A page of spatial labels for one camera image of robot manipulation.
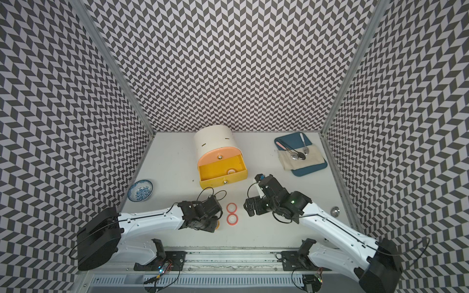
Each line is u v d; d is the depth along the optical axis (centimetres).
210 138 87
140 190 91
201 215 63
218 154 82
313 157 105
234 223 82
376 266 38
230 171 87
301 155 106
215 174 88
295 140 115
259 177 69
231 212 86
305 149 108
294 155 105
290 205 52
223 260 74
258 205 65
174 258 72
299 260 64
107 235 41
